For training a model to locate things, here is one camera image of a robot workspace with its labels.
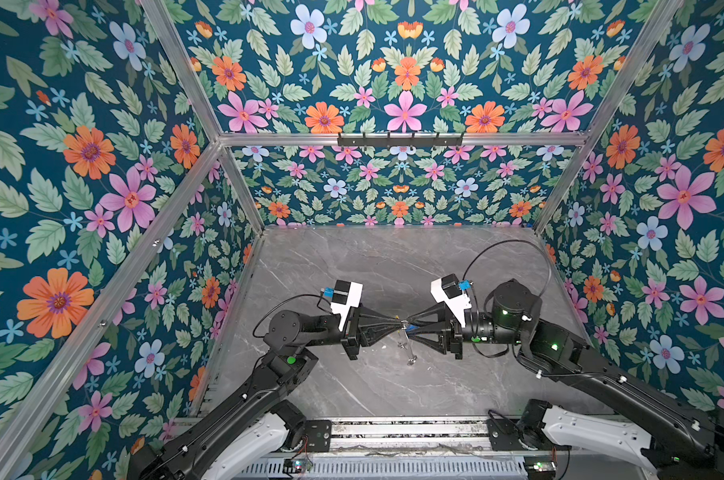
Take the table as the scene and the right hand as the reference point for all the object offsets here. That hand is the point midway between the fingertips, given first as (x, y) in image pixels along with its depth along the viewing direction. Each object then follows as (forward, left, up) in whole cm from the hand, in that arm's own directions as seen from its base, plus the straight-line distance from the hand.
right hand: (411, 325), depth 56 cm
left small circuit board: (-19, +26, -35) cm, 47 cm away
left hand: (-3, +3, +4) cm, 6 cm away
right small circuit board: (-19, -32, -36) cm, 52 cm away
